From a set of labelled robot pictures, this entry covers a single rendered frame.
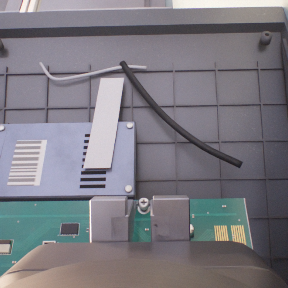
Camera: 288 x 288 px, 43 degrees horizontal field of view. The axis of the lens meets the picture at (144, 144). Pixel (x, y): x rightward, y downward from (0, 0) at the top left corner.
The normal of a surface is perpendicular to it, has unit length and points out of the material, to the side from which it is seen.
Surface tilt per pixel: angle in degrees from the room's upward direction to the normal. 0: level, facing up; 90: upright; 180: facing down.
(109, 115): 90
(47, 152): 90
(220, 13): 90
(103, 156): 90
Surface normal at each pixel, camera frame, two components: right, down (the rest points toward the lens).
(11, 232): -0.03, -0.55
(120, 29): 0.00, 0.83
